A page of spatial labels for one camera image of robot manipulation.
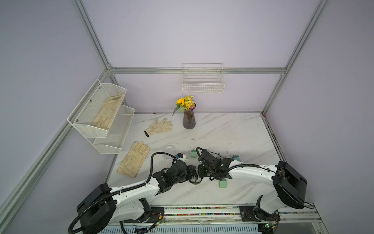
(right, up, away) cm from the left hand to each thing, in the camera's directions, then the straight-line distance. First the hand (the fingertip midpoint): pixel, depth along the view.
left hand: (196, 172), depth 81 cm
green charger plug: (+16, -8, +4) cm, 18 cm away
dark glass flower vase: (-5, +29, +25) cm, 39 cm away
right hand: (+2, -2, +4) cm, 5 cm away
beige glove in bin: (-50, +32, -2) cm, 60 cm away
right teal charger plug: (+27, +6, +13) cm, 30 cm away
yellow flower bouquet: (-7, +41, +12) cm, 43 cm away
